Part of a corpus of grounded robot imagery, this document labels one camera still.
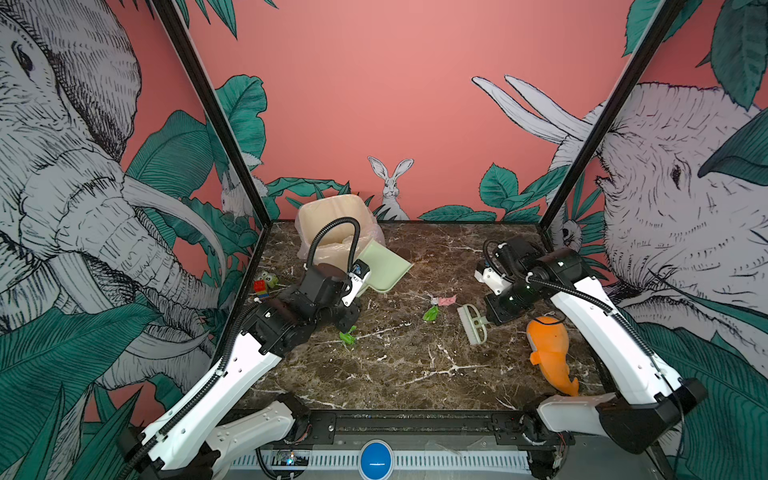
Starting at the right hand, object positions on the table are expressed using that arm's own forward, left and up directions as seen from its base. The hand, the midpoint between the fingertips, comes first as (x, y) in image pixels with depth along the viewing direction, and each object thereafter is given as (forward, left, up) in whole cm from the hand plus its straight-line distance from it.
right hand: (486, 313), depth 70 cm
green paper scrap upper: (+11, +10, -23) cm, 27 cm away
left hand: (+2, +31, +4) cm, 31 cm away
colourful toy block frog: (+20, +68, -21) cm, 73 cm away
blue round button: (-27, +26, -21) cm, 43 cm away
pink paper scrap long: (+16, +5, -22) cm, 27 cm away
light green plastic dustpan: (+10, +24, +5) cm, 26 cm away
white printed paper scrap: (+16, +9, -22) cm, 29 cm away
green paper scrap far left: (+3, +36, -21) cm, 42 cm away
